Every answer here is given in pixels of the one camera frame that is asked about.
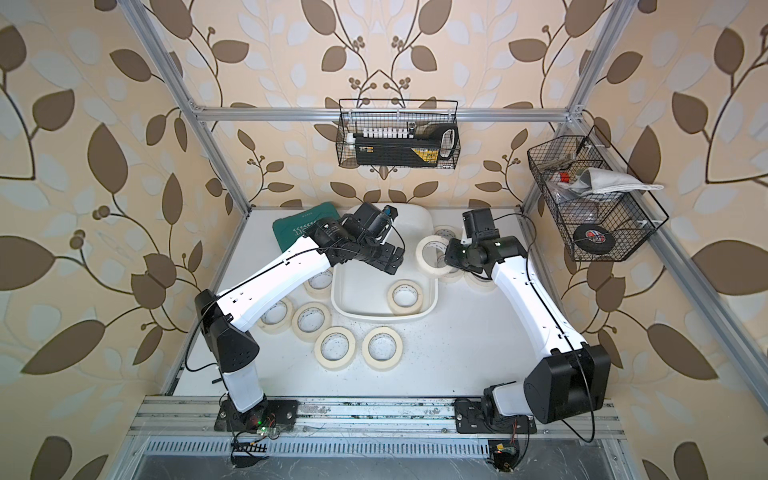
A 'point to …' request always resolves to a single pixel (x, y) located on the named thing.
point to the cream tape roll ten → (420, 258)
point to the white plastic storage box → (360, 292)
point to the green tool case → (289, 229)
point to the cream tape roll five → (446, 231)
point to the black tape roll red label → (594, 239)
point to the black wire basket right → (602, 209)
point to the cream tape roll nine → (451, 275)
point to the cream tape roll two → (401, 310)
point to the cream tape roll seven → (479, 284)
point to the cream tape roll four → (310, 336)
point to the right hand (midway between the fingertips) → (450, 256)
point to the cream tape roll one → (387, 363)
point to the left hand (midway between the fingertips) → (391, 253)
